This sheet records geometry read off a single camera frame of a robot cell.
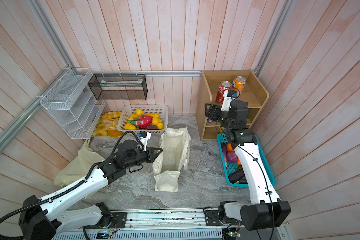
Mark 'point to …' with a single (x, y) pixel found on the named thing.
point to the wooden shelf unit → (254, 92)
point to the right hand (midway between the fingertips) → (211, 104)
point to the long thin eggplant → (224, 149)
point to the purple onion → (231, 156)
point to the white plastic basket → (153, 118)
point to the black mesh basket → (119, 86)
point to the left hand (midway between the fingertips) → (162, 153)
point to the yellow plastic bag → (78, 169)
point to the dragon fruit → (142, 121)
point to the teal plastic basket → (233, 169)
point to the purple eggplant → (236, 176)
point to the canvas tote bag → (172, 159)
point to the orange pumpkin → (229, 148)
